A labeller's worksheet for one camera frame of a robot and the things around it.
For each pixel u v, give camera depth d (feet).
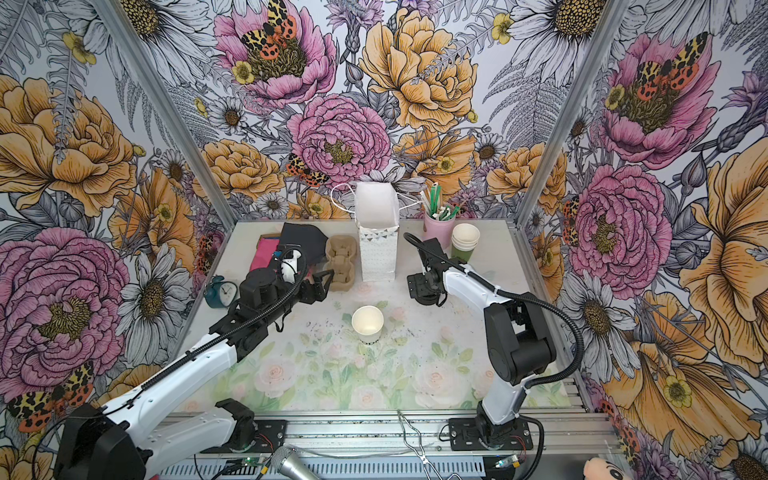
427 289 2.74
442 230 3.54
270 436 2.41
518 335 1.61
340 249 3.56
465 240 3.25
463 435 2.43
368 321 2.94
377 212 3.53
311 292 2.32
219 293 3.07
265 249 3.58
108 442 1.27
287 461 2.22
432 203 3.45
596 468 2.11
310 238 3.70
